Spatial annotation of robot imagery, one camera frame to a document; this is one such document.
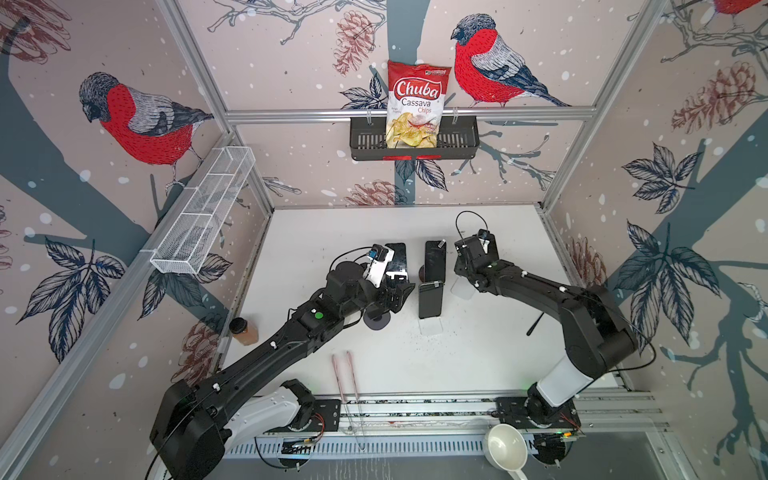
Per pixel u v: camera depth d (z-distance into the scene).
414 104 0.84
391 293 0.65
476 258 0.73
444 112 0.86
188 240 0.71
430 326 0.88
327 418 0.73
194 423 0.38
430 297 0.81
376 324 0.90
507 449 0.68
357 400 0.77
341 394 0.79
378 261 0.63
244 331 0.80
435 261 0.95
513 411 0.73
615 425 0.73
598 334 0.46
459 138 0.95
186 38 0.75
